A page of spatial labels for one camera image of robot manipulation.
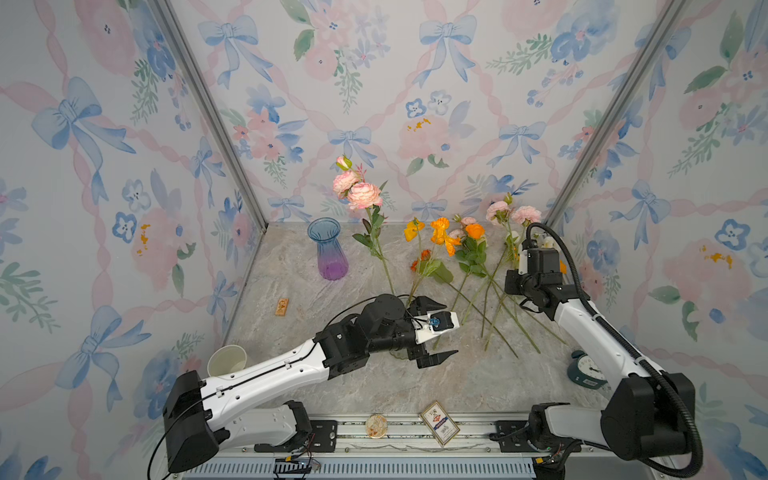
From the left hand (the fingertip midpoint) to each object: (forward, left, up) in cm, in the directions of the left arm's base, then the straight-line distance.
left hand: (449, 324), depth 65 cm
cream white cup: (-2, +56, -19) cm, 59 cm away
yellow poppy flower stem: (+31, +7, -2) cm, 32 cm away
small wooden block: (+19, +48, -26) cm, 57 cm away
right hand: (+21, -24, -11) cm, 34 cm away
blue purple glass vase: (+31, +32, -17) cm, 48 cm away
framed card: (-15, 0, -25) cm, 29 cm away
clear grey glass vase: (-8, +11, +3) cm, 13 cm away
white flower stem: (+52, -49, -28) cm, 77 cm away
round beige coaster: (-15, +16, -27) cm, 35 cm away
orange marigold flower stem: (+13, +2, +3) cm, 13 cm away
